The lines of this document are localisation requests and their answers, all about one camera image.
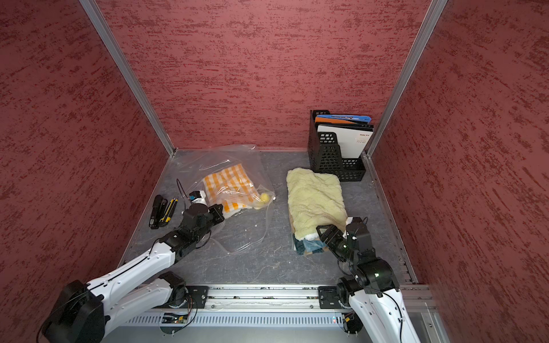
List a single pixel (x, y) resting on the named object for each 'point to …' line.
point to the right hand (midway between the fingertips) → (320, 238)
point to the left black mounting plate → (199, 294)
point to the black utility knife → (159, 205)
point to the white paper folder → (352, 142)
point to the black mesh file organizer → (325, 156)
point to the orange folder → (332, 121)
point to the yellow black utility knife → (169, 213)
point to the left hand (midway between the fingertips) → (224, 209)
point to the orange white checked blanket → (231, 188)
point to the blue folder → (349, 117)
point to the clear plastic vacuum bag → (245, 229)
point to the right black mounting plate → (328, 297)
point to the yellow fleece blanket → (314, 199)
